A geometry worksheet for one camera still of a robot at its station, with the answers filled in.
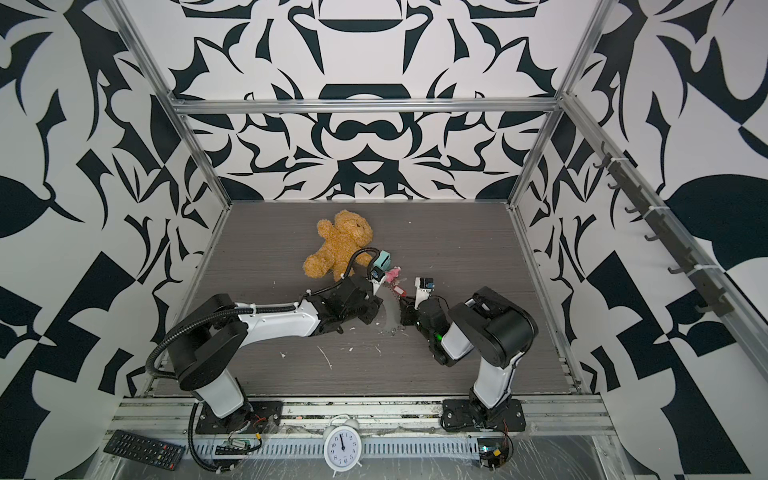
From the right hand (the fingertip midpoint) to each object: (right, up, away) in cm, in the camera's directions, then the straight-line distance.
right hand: (402, 298), depth 93 cm
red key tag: (-1, +2, +3) cm, 4 cm away
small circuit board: (-39, -29, -24) cm, 54 cm away
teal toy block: (-6, +11, +9) cm, 15 cm away
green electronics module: (+20, -31, -22) cm, 43 cm away
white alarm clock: (-15, -28, -24) cm, 40 cm away
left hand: (-7, +3, -5) cm, 9 cm away
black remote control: (-60, -29, -25) cm, 71 cm away
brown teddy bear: (-17, +20, +6) cm, 27 cm away
